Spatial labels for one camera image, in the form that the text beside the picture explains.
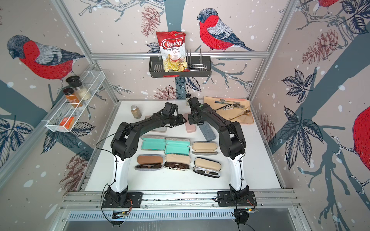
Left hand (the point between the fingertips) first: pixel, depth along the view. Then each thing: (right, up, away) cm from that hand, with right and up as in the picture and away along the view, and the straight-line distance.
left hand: (188, 118), depth 98 cm
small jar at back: (0, +18, +15) cm, 23 cm away
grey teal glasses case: (+13, -9, 0) cm, 16 cm away
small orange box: (-57, -1, -31) cm, 65 cm away
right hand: (+3, -1, +1) cm, 3 cm away
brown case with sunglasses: (-24, -26, -12) cm, 38 cm away
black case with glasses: (+11, -28, -15) cm, 34 cm away
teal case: (-24, -16, -5) cm, 29 cm away
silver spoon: (+30, +14, +22) cm, 40 cm away
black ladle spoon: (+38, +10, +19) cm, 44 cm away
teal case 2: (-6, -18, -6) cm, 20 cm away
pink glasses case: (-18, -8, +2) cm, 20 cm away
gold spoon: (+46, +4, +12) cm, 47 cm away
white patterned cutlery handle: (+32, +8, +16) cm, 37 cm away
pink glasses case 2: (+1, -7, +3) cm, 8 cm away
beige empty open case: (+11, -19, -5) cm, 23 cm away
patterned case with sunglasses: (-7, -25, -14) cm, 30 cm away
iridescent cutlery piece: (+28, +13, +21) cm, 37 cm away
